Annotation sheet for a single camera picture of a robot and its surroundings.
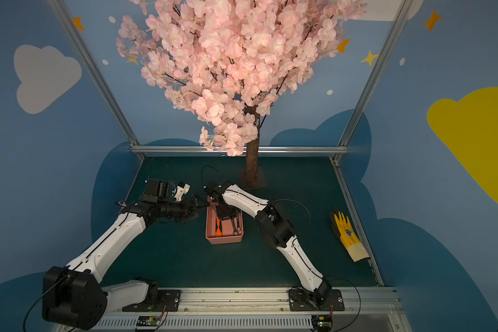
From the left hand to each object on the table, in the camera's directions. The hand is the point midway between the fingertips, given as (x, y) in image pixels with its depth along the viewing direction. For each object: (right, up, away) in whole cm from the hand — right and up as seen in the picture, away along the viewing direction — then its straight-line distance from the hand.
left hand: (204, 207), depth 79 cm
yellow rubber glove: (+61, -15, +9) cm, 64 cm away
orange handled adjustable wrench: (+3, -12, +14) cm, 18 cm away
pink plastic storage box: (+9, -14, +9) cm, 19 cm away
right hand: (+9, -6, +17) cm, 20 cm away
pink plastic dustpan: (-47, -1, +22) cm, 52 cm away
